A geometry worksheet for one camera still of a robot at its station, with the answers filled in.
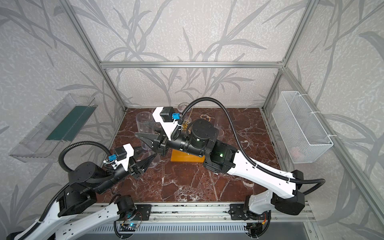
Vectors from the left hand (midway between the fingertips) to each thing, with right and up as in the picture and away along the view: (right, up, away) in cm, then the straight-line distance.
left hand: (155, 146), depth 54 cm
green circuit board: (-18, -42, +18) cm, 49 cm away
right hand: (0, +9, -10) cm, 13 cm away
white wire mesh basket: (+59, +2, +7) cm, 60 cm away
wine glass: (+7, +17, +22) cm, 29 cm away
